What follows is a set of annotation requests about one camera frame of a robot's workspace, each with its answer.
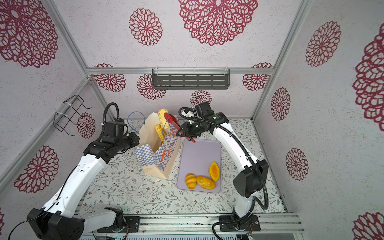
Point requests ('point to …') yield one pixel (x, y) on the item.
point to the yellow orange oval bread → (214, 171)
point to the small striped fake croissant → (191, 180)
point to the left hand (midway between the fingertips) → (138, 140)
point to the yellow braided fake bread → (160, 131)
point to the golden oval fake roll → (205, 183)
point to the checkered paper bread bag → (157, 157)
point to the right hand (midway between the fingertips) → (179, 132)
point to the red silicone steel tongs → (172, 119)
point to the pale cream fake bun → (164, 122)
